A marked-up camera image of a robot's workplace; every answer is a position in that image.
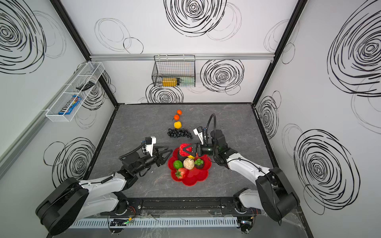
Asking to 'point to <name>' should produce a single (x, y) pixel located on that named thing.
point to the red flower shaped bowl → (194, 175)
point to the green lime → (178, 164)
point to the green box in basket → (187, 81)
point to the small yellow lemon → (177, 125)
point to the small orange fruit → (179, 112)
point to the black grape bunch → (179, 133)
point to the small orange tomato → (176, 117)
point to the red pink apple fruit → (185, 153)
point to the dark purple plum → (199, 167)
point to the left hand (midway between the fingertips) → (170, 150)
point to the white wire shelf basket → (92, 72)
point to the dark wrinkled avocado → (180, 157)
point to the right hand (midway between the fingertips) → (187, 149)
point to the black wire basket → (174, 71)
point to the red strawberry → (180, 173)
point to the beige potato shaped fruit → (188, 163)
